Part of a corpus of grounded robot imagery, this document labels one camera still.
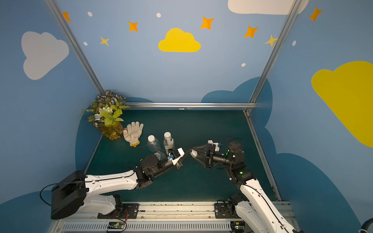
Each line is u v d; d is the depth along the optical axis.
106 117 0.85
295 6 0.69
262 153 1.02
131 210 0.75
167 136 0.82
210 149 0.62
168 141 0.89
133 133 1.04
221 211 0.75
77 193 0.41
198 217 0.74
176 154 0.55
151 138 0.85
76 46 0.83
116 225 0.72
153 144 0.96
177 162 0.61
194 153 0.69
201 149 0.65
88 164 0.96
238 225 0.72
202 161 0.65
